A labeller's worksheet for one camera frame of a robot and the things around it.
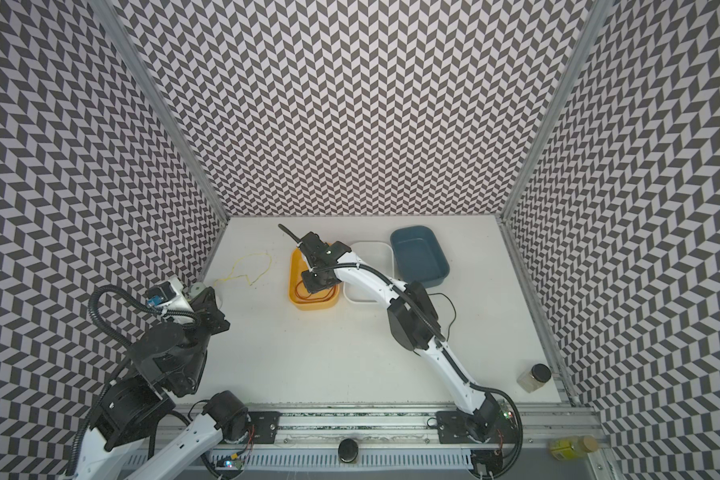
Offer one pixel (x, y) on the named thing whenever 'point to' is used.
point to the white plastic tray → (379, 255)
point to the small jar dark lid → (535, 378)
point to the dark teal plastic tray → (418, 255)
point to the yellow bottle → (572, 447)
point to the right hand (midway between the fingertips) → (315, 281)
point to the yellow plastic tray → (297, 264)
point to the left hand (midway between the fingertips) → (217, 290)
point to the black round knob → (348, 450)
